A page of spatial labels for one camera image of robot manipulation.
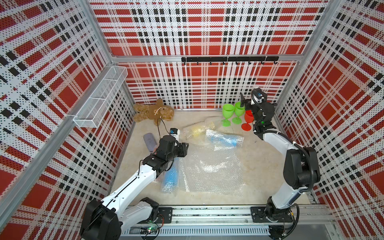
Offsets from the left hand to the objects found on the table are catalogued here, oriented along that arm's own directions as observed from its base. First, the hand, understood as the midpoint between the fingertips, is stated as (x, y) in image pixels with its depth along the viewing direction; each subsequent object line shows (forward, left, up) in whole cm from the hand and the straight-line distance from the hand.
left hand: (186, 144), depth 82 cm
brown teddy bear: (+34, +25, -9) cm, 43 cm away
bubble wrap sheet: (-9, -12, -16) cm, 22 cm away
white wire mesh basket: (+22, +61, +4) cm, 65 cm away
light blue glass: (+9, -21, -10) cm, 25 cm away
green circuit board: (-38, +16, -14) cm, 44 cm away
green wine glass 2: (+29, -35, -4) cm, 46 cm away
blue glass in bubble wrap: (-18, +8, -7) cm, 21 cm away
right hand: (+24, -37, +19) cm, 48 cm away
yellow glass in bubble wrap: (+16, -6, -8) cm, 19 cm away
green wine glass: (+26, -26, -1) cm, 37 cm away
